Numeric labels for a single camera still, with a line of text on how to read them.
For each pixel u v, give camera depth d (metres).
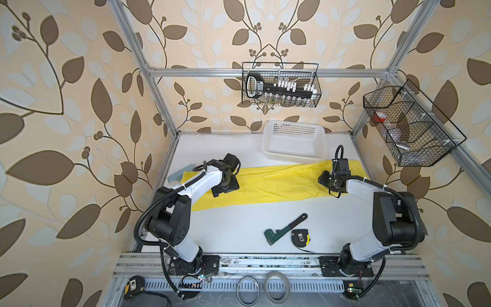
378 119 0.82
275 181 1.01
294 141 1.16
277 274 0.75
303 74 0.91
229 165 0.68
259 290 0.71
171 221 0.45
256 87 0.86
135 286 0.68
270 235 0.81
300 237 0.79
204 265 0.74
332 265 0.73
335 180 0.72
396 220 0.46
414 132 0.74
